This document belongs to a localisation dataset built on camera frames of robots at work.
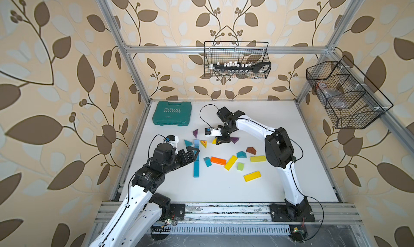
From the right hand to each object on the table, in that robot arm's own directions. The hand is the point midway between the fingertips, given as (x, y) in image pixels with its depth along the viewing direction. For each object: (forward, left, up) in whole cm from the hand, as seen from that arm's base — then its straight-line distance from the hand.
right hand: (218, 138), depth 97 cm
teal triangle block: (-2, +19, -2) cm, 19 cm away
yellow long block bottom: (-22, -17, -4) cm, 29 cm away
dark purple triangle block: (0, -10, -2) cm, 10 cm away
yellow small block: (-4, +2, +4) cm, 6 cm away
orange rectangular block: (-13, +1, -4) cm, 13 cm away
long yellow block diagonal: (-14, -6, -4) cm, 16 cm away
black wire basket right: (-2, -61, +30) cm, 68 cm away
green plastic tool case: (+20, +30, +1) cm, 36 cm away
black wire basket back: (+37, -14, +29) cm, 49 cm away
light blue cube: (-1, +14, -3) cm, 14 cm away
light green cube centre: (-17, -12, -4) cm, 21 cm away
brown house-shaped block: (-7, -19, -2) cm, 21 cm away
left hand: (-17, +12, +16) cm, 26 cm away
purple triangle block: (+6, +14, -2) cm, 15 cm away
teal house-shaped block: (-9, -13, -4) cm, 16 cm away
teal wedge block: (-13, +7, -3) cm, 15 cm away
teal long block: (-17, +13, -4) cm, 22 cm away
